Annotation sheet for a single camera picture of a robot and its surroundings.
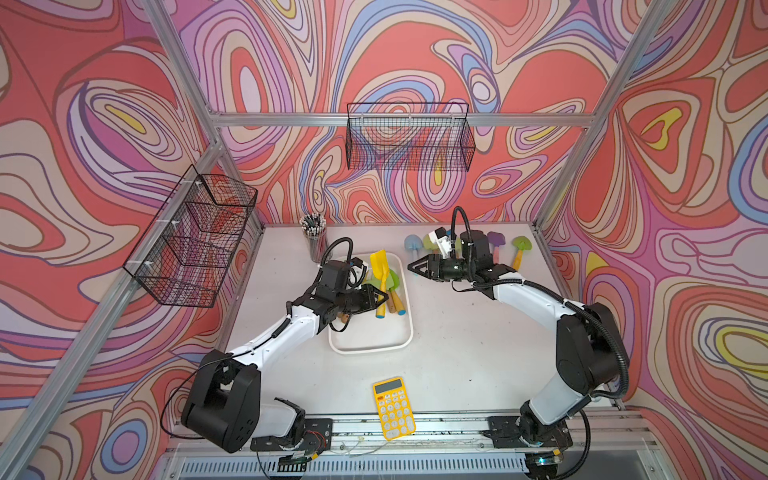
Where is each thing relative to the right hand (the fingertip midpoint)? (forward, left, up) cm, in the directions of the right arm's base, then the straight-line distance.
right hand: (414, 275), depth 83 cm
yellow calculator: (-30, +7, -17) cm, 35 cm away
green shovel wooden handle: (+5, -4, +8) cm, 10 cm away
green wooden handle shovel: (+7, +7, -15) cm, 18 cm away
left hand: (-6, +7, -2) cm, 10 cm away
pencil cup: (+20, +31, +1) cm, 37 cm away
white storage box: (-10, +15, -15) cm, 23 cm away
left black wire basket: (-1, +59, +12) cm, 60 cm away
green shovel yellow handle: (-1, +4, -14) cm, 15 cm away
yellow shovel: (+3, +10, -1) cm, 10 cm away
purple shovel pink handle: (+29, -36, -18) cm, 49 cm away
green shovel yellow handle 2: (+24, -44, -16) cm, 53 cm away
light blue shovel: (+26, -3, -15) cm, 30 cm away
